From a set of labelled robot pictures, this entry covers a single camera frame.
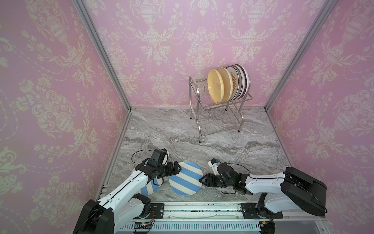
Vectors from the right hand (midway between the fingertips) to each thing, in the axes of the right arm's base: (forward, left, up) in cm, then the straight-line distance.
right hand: (202, 181), depth 81 cm
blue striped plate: (-1, +28, -1) cm, 28 cm away
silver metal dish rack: (+50, -12, -3) cm, 51 cm away
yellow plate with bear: (+47, -11, +30) cm, 57 cm away
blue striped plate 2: (+1, +8, -2) cm, 9 cm away
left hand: (+6, +15, +3) cm, 16 cm away
